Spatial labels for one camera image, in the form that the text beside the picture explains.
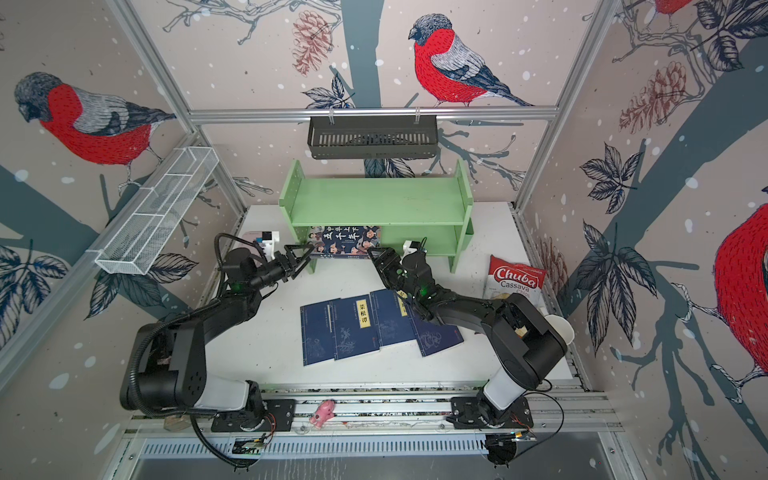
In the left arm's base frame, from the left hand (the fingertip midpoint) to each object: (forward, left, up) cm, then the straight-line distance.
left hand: (310, 254), depth 82 cm
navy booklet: (-13, -12, -19) cm, 26 cm away
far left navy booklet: (-15, 0, -20) cm, 25 cm away
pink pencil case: (+23, +30, -19) cm, 42 cm away
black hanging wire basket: (+47, -16, +7) cm, 50 cm away
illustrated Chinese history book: (+8, -8, -5) cm, 13 cm away
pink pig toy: (-35, -6, -18) cm, 40 cm away
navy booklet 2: (-10, -23, -20) cm, 32 cm away
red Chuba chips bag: (+1, -59, -14) cm, 61 cm away
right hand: (0, -16, -2) cm, 16 cm away
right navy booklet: (-17, -35, -19) cm, 43 cm away
